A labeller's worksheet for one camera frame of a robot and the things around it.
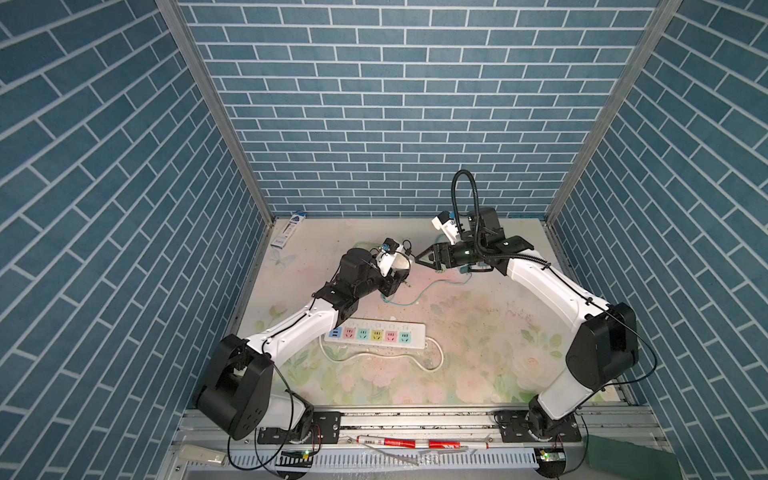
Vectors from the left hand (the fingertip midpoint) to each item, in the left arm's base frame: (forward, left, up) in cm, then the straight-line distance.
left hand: (401, 265), depth 82 cm
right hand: (0, -5, +4) cm, 7 cm away
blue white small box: (+31, +43, -19) cm, 56 cm away
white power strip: (-12, +6, -17) cm, 22 cm away
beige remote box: (-41, +48, -16) cm, 65 cm away
